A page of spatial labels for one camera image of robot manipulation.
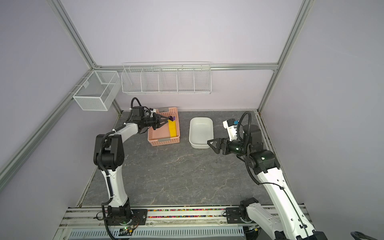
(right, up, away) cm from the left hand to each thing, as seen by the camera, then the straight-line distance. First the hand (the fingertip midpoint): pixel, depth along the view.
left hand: (170, 119), depth 95 cm
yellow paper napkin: (-2, -4, +17) cm, 17 cm away
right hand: (+25, -12, -27) cm, 39 cm away
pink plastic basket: (-8, -11, +10) cm, 17 cm away
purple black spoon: (-2, +2, +20) cm, 20 cm away
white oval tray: (+20, -7, +11) cm, 24 cm away
